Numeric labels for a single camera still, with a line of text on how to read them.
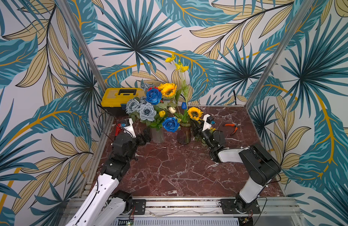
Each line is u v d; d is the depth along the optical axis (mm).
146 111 694
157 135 924
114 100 1006
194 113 785
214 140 676
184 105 801
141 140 639
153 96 617
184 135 977
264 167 481
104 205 457
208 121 710
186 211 731
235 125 1067
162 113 728
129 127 623
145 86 749
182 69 750
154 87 726
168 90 689
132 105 718
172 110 795
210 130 746
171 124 536
